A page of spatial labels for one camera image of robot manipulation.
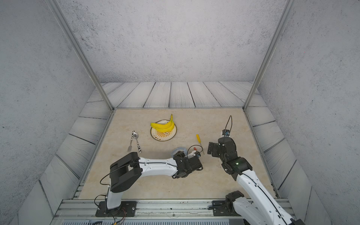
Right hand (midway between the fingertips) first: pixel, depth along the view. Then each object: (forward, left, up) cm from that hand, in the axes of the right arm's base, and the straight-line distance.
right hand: (218, 144), depth 79 cm
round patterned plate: (+29, +37, -15) cm, 49 cm away
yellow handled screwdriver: (+13, +9, -17) cm, 23 cm away
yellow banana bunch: (+20, +33, -11) cm, 41 cm away
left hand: (-2, +21, -12) cm, 24 cm away
